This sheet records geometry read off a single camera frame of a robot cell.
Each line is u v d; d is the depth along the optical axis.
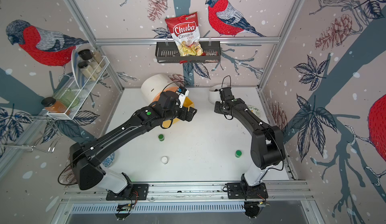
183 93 0.65
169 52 0.95
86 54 0.79
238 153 0.83
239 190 0.72
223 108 0.76
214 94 1.04
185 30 0.80
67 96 0.68
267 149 0.46
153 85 0.94
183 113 0.66
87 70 0.76
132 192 0.69
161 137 0.90
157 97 0.84
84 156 0.41
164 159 0.81
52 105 0.59
